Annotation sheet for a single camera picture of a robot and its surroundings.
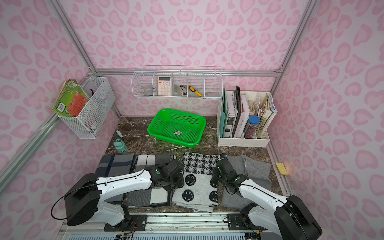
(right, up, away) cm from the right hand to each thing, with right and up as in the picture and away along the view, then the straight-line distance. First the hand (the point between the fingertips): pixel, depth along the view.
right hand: (213, 170), depth 87 cm
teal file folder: (+5, +31, -6) cm, 32 cm away
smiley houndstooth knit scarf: (-9, -9, -7) cm, 14 cm away
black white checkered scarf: (-35, -12, -7) cm, 37 cm away
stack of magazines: (+31, +34, +1) cm, 46 cm away
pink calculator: (-31, +52, +8) cm, 60 cm away
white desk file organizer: (+18, +30, +2) cm, 35 cm away
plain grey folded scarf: (+24, 0, -3) cm, 24 cm away
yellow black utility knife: (-11, +48, +10) cm, 51 cm away
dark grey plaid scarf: (-61, +2, +5) cm, 61 cm away
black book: (+15, +44, +3) cm, 46 cm away
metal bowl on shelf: (-41, +48, +10) cm, 64 cm away
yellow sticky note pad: (+44, -1, +7) cm, 45 cm away
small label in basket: (-24, +21, +22) cm, 39 cm away
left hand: (-16, -5, -6) cm, 18 cm away
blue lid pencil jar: (+24, +23, +8) cm, 34 cm away
